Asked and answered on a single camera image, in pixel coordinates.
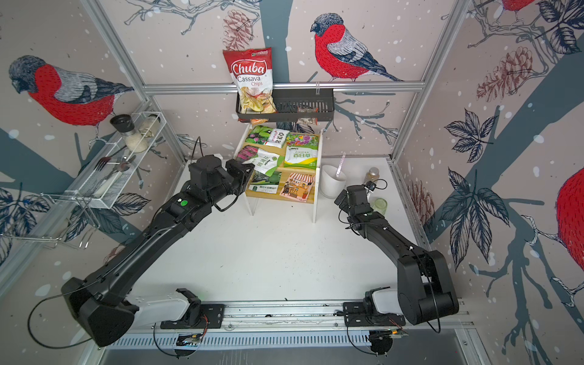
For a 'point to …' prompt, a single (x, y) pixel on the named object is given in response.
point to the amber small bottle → (372, 175)
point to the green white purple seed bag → (265, 162)
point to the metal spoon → (122, 166)
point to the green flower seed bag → (302, 150)
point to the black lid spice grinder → (134, 141)
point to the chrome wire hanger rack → (50, 215)
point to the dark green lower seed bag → (262, 183)
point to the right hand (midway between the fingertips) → (347, 197)
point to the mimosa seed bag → (265, 136)
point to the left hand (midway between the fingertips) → (260, 158)
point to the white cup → (331, 185)
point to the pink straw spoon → (341, 165)
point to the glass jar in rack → (150, 127)
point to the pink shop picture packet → (298, 186)
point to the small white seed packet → (277, 138)
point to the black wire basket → (293, 104)
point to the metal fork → (101, 163)
